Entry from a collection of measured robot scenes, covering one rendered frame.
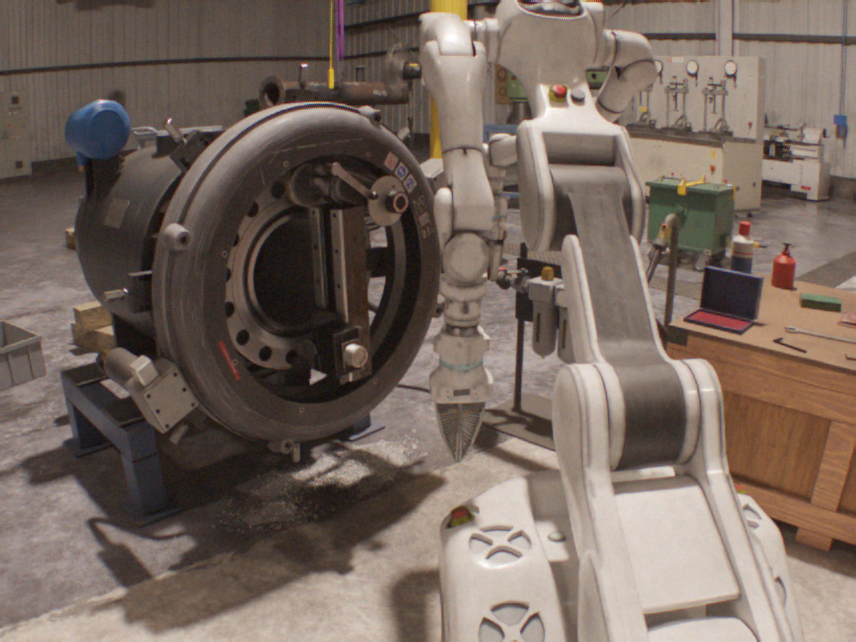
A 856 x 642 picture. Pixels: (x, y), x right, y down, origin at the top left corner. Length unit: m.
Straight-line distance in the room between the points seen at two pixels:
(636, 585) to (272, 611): 0.85
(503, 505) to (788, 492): 0.88
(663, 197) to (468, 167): 3.59
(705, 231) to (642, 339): 3.48
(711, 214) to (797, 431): 2.93
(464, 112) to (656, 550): 0.68
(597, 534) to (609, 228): 0.51
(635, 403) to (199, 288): 0.79
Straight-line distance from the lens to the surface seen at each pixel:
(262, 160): 1.34
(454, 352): 1.09
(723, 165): 7.13
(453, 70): 1.10
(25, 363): 2.90
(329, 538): 1.67
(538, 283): 2.06
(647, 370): 0.96
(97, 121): 1.95
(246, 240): 1.49
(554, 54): 1.39
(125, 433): 1.71
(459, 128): 1.06
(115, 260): 1.81
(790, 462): 1.73
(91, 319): 3.09
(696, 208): 4.51
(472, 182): 1.03
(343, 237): 1.46
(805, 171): 10.57
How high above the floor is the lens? 0.96
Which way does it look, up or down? 17 degrees down
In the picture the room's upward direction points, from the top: straight up
